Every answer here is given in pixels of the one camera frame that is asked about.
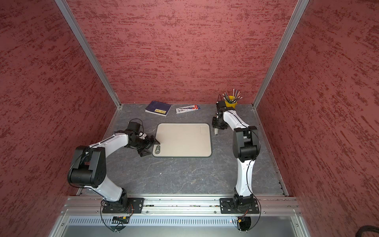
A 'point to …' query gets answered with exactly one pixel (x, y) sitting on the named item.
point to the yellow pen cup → (231, 105)
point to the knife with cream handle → (216, 131)
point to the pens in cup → (235, 97)
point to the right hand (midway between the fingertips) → (216, 127)
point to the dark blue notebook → (158, 108)
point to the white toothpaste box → (187, 108)
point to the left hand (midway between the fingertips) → (155, 149)
